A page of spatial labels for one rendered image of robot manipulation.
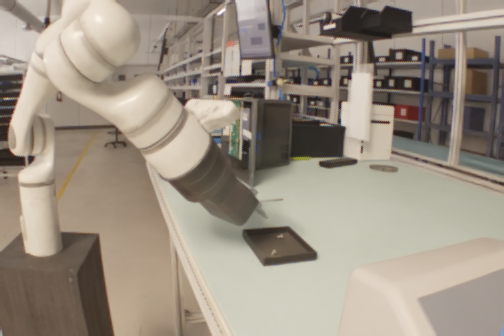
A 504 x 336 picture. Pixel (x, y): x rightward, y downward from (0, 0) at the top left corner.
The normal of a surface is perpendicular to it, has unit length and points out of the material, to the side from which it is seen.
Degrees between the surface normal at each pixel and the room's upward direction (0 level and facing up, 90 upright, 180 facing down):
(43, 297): 90
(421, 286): 30
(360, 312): 90
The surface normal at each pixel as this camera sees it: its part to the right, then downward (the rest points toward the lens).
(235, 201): 0.48, -0.04
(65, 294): 0.17, 0.21
